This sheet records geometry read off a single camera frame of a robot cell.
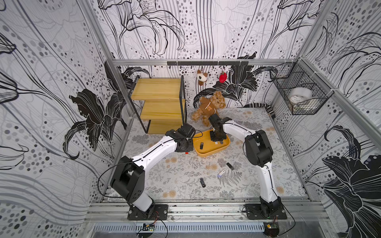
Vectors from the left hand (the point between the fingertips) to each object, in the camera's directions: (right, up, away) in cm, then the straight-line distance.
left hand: (188, 149), depth 86 cm
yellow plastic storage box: (+10, 0, +13) cm, 16 cm away
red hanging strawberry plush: (+22, +45, +8) cm, 51 cm away
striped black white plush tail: (+58, +30, +33) cm, 73 cm away
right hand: (+19, +6, +17) cm, 27 cm away
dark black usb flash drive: (+25, -10, +3) cm, 28 cm away
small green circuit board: (-19, -36, -14) cm, 43 cm away
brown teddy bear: (+14, +27, +22) cm, 38 cm away
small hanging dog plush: (+8, +45, +7) cm, 46 cm away
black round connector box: (+41, -35, -15) cm, 56 cm away
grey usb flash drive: (+22, +3, +13) cm, 26 cm away
